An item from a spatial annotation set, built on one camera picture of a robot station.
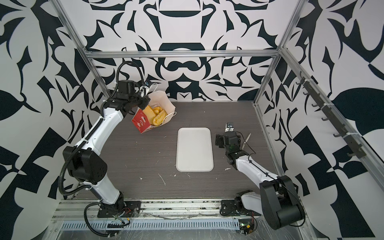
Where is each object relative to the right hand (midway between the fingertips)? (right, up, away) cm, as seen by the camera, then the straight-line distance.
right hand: (227, 133), depth 88 cm
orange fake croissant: (-43, +15, +13) cm, 48 cm away
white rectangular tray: (-19, -11, +5) cm, 22 cm away
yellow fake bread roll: (-41, +8, +2) cm, 42 cm away
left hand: (-46, +24, -6) cm, 52 cm away
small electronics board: (+5, -41, -17) cm, 45 cm away
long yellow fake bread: (-46, +13, +5) cm, 48 cm away
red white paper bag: (-42, +21, +6) cm, 47 cm away
